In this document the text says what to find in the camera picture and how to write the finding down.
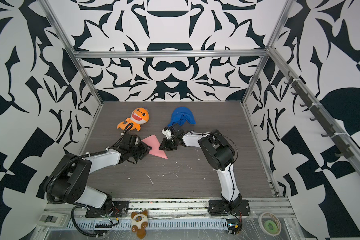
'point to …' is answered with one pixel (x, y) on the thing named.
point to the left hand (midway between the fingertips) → (152, 146)
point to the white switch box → (53, 219)
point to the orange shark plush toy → (139, 116)
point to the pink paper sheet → (153, 142)
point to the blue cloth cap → (180, 115)
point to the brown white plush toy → (139, 222)
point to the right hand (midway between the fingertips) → (160, 147)
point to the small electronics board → (233, 226)
